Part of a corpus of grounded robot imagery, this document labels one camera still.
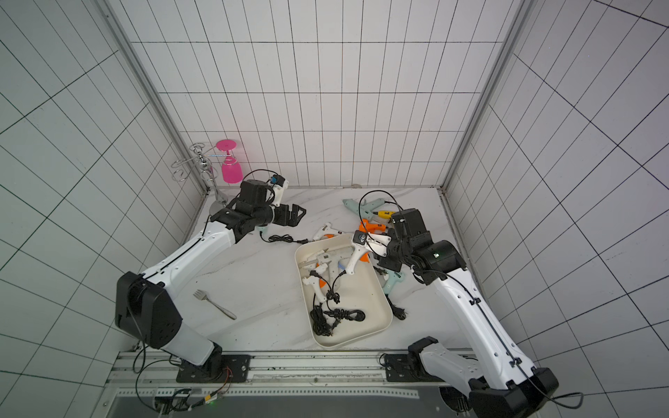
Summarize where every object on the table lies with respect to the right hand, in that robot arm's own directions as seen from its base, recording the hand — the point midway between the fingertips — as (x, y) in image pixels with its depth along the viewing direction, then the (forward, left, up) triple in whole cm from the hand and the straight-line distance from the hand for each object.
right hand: (370, 241), depth 73 cm
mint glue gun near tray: (0, -10, -23) cm, 25 cm away
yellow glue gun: (+27, -8, -21) cm, 35 cm away
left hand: (+11, +26, -3) cm, 28 cm away
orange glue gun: (+23, 0, -24) cm, 33 cm away
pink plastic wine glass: (+34, +55, -5) cm, 65 cm away
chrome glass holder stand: (+39, +79, -9) cm, 89 cm away
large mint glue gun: (+28, 0, -20) cm, 35 cm away
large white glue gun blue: (-9, +6, +2) cm, 11 cm away
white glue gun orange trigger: (-5, +17, -19) cm, 26 cm away
